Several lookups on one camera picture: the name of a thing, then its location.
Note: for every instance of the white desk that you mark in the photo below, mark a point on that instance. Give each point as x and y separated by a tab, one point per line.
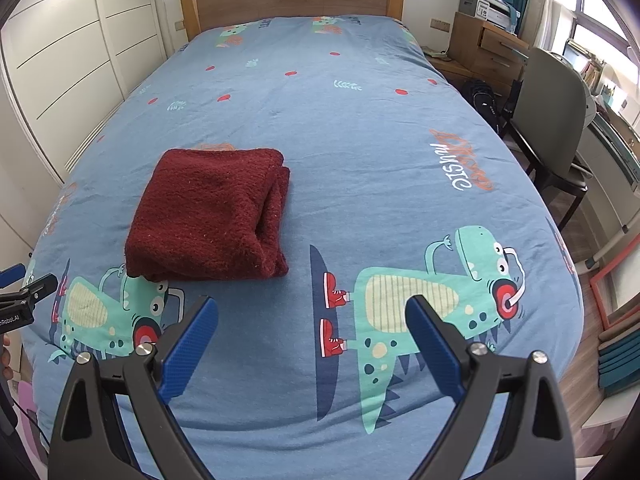
610	170

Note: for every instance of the wooden drawer cabinet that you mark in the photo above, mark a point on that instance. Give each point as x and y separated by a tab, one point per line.
487	55

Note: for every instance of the dark red knit sweater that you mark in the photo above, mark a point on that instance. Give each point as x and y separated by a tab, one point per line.
205	215

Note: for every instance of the red framed board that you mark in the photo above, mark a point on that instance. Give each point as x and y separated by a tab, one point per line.
612	280

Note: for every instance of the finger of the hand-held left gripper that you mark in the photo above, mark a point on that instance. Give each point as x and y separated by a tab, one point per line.
11	275
35	289

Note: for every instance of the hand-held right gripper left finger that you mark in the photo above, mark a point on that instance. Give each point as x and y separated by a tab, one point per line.
187	350

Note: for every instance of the white printer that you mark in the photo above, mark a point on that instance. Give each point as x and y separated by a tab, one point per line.
487	10

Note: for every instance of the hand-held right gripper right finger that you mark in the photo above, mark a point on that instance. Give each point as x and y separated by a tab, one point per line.
435	350

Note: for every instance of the white wardrobe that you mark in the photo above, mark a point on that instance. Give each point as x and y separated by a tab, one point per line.
65	60

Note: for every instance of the window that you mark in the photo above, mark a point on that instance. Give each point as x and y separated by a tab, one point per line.
605	20

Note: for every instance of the grey chair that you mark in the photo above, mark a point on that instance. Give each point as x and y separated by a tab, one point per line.
547	110

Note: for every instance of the wall socket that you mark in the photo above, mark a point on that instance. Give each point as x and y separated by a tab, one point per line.
440	25
179	24

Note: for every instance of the blue dinosaur print bedspread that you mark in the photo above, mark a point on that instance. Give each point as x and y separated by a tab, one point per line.
350	160

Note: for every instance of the black bag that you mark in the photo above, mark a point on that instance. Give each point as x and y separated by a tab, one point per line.
480	102

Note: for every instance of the stack of teal cushions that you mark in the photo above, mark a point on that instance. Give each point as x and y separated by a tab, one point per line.
622	355

